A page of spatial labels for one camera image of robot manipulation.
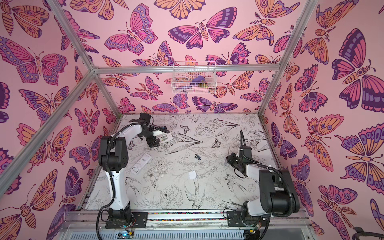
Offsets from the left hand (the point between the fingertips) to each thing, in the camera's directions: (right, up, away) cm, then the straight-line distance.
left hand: (156, 135), depth 103 cm
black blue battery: (+28, -13, -6) cm, 32 cm away
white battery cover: (+25, -23, -14) cm, 37 cm away
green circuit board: (-7, -47, -31) cm, 57 cm away
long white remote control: (-8, -18, -11) cm, 22 cm away
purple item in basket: (+29, +36, -9) cm, 47 cm away
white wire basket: (+26, +39, -6) cm, 47 cm away
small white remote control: (+5, -2, +2) cm, 6 cm away
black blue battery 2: (+30, -14, -9) cm, 34 cm away
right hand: (+48, -12, -9) cm, 50 cm away
